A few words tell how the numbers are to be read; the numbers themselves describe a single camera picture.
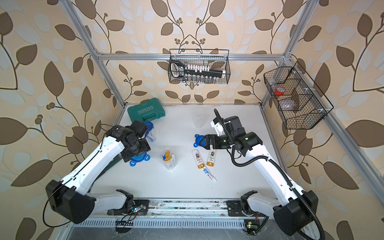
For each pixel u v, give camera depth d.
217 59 0.91
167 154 0.82
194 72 0.83
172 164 0.85
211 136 0.65
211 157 0.90
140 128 0.62
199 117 1.03
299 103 0.82
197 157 0.90
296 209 0.37
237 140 0.52
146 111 1.11
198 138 1.02
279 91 0.81
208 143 0.64
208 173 0.85
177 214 0.74
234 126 0.56
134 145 0.59
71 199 0.38
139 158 0.75
